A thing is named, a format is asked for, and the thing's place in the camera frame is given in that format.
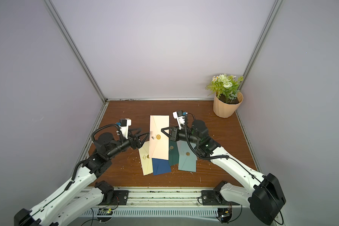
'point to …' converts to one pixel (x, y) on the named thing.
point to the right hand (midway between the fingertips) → (161, 126)
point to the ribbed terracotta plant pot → (222, 110)
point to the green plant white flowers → (227, 85)
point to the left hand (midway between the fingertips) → (146, 131)
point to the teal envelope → (188, 169)
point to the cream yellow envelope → (146, 162)
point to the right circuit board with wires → (224, 214)
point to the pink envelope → (159, 137)
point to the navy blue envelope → (160, 166)
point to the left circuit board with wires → (104, 214)
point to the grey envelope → (187, 158)
